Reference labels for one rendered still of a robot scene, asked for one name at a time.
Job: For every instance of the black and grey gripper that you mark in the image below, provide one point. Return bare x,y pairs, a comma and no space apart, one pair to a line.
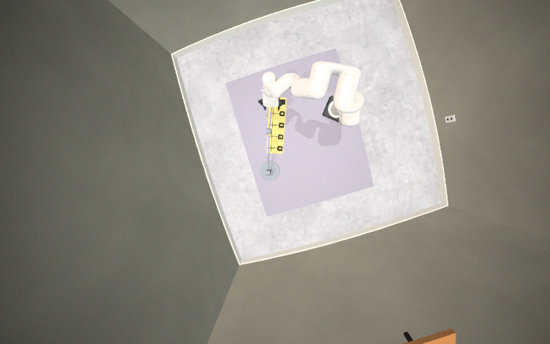
271,102

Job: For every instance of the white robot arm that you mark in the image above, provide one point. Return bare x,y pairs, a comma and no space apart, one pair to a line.
315,87

